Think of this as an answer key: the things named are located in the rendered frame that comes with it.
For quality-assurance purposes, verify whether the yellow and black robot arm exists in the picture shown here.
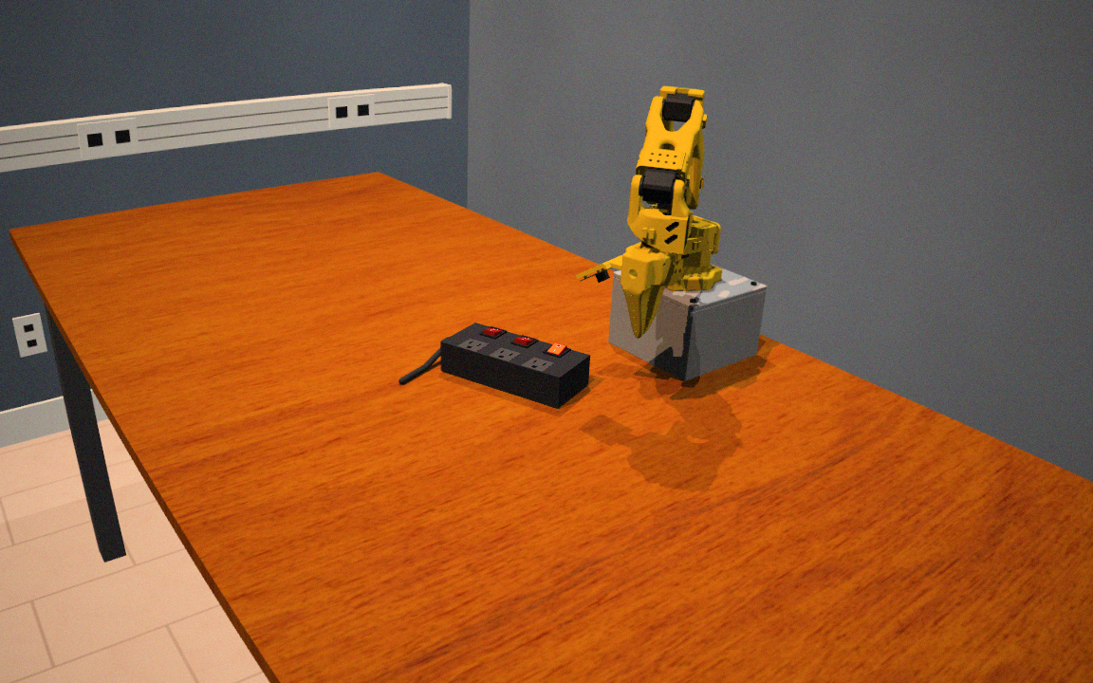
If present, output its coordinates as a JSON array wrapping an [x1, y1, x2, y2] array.
[[627, 86, 722, 292]]

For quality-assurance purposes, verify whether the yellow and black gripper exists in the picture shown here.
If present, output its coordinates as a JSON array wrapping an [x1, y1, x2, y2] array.
[[576, 243, 683, 338]]

